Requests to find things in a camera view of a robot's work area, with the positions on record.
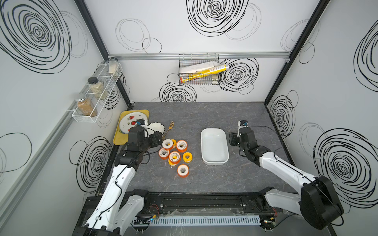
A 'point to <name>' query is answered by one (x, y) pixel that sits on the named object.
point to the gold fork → (172, 123)
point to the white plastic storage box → (214, 147)
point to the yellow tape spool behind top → (174, 143)
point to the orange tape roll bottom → (183, 170)
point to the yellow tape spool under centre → (170, 163)
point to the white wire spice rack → (108, 80)
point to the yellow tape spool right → (187, 157)
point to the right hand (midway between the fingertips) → (233, 134)
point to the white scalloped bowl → (153, 127)
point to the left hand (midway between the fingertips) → (155, 134)
